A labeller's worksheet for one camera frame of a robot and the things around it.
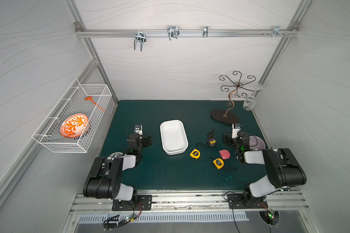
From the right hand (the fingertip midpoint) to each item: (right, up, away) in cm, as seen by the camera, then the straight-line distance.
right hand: (232, 132), depth 95 cm
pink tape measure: (-6, -13, -5) cm, 15 cm away
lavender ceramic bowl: (+14, -6, -4) cm, 16 cm away
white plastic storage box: (-39, -4, +2) cm, 39 cm away
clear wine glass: (+9, +19, -7) cm, 22 cm away
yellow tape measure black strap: (-12, -17, -10) cm, 23 cm away
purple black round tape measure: (-14, -6, -2) cm, 15 cm away
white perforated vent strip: (-23, -38, -25) cm, 52 cm away
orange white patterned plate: (-83, +7, -32) cm, 89 cm away
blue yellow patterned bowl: (-74, -12, -9) cm, 76 cm away
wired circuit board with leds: (-69, -42, -24) cm, 84 cm away
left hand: (-60, 0, -2) cm, 60 cm away
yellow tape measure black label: (-25, -12, -7) cm, 29 cm away
